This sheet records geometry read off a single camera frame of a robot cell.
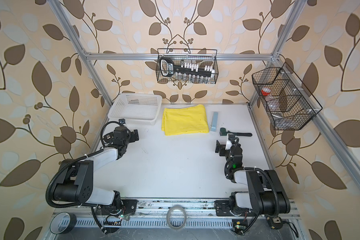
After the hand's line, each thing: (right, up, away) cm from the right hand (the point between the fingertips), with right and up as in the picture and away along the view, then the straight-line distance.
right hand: (226, 142), depth 90 cm
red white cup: (+19, +30, -10) cm, 36 cm away
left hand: (-60, +7, +2) cm, 61 cm away
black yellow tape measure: (+17, -34, -22) cm, 44 cm away
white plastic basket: (-64, +23, +25) cm, 72 cm away
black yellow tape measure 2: (-60, +13, -9) cm, 62 cm away
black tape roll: (-84, -36, -19) cm, 93 cm away
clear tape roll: (-31, -31, -13) cm, 46 cm away
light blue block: (-4, +13, +16) cm, 20 cm away
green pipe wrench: (+1, +5, +12) cm, 13 cm away
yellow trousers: (-26, +14, +18) cm, 34 cm away
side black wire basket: (+27, +21, -17) cm, 38 cm away
